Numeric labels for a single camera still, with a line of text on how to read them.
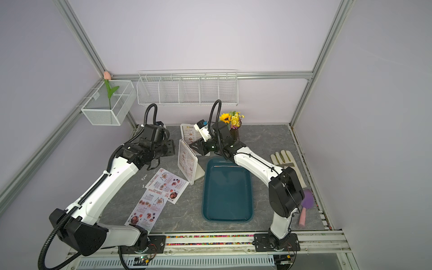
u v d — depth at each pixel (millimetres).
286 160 1010
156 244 734
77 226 376
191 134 961
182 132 943
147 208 847
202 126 707
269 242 665
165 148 672
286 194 462
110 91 909
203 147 708
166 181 938
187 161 866
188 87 995
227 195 882
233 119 890
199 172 957
